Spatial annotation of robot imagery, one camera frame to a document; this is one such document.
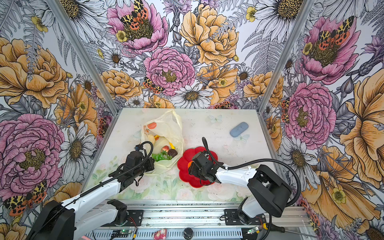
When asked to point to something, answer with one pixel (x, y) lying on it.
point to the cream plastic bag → (164, 134)
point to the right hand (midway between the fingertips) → (192, 175)
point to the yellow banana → (171, 144)
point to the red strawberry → (165, 148)
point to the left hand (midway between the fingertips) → (154, 164)
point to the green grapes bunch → (163, 155)
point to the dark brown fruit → (172, 152)
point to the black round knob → (188, 233)
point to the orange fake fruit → (189, 164)
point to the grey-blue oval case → (239, 129)
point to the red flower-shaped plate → (184, 173)
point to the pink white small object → (160, 234)
